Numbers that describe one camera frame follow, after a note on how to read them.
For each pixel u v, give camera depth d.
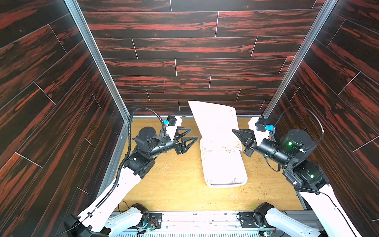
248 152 0.49
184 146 0.54
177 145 0.52
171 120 0.50
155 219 0.73
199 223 0.74
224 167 0.86
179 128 0.52
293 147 0.38
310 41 0.77
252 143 0.47
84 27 0.72
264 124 0.40
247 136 0.48
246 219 0.73
